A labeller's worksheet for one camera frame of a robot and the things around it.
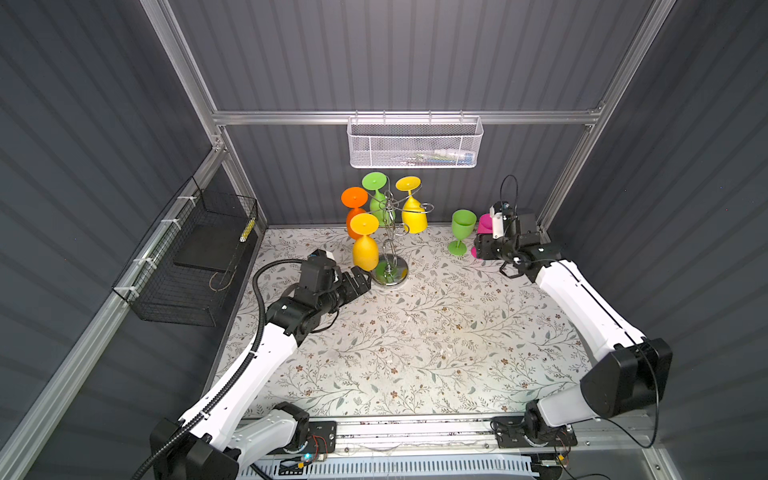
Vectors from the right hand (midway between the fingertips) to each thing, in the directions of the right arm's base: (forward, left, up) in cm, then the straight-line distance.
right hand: (491, 241), depth 83 cm
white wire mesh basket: (+59, +19, -3) cm, 62 cm away
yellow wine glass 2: (+12, +21, -1) cm, 24 cm away
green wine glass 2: (+6, +31, +7) cm, 32 cm away
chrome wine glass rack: (+6, +28, -21) cm, 36 cm away
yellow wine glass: (-3, +35, -1) cm, 36 cm away
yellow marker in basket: (+1, +68, +5) cm, 68 cm away
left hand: (-13, +36, 0) cm, 38 cm away
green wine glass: (+16, +4, -9) cm, 19 cm away
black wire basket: (-14, +79, +6) cm, 80 cm away
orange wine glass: (+9, +38, +9) cm, 40 cm away
